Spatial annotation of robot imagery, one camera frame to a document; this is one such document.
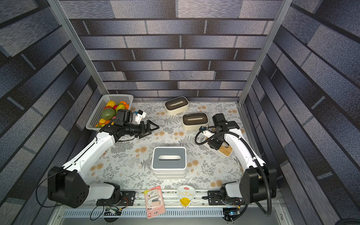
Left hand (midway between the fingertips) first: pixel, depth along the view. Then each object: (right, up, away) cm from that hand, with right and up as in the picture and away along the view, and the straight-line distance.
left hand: (155, 129), depth 77 cm
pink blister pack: (+1, -37, -5) cm, 38 cm away
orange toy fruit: (-29, +15, +31) cm, 45 cm away
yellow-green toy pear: (-33, +14, +28) cm, 45 cm away
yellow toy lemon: (-43, +18, +35) cm, 58 cm away
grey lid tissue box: (+8, -16, -4) cm, 18 cm away
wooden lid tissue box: (+41, -14, +3) cm, 44 cm away
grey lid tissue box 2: (+8, -25, -1) cm, 27 cm away
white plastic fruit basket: (-49, +8, +26) cm, 56 cm away
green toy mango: (-39, +9, +24) cm, 47 cm away
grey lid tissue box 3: (+15, -28, +3) cm, 32 cm away
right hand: (+35, -8, +7) cm, 37 cm away
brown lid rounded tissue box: (+23, +3, +25) cm, 34 cm away
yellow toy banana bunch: (-44, +4, +24) cm, 51 cm away
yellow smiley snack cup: (+17, -31, -9) cm, 36 cm away
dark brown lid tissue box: (+10, +16, +35) cm, 39 cm away
